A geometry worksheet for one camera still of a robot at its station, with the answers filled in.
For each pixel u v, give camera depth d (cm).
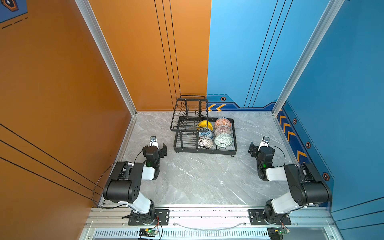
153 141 81
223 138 99
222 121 108
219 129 105
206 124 81
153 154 71
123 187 45
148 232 71
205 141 99
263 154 71
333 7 70
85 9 70
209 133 102
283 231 70
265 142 79
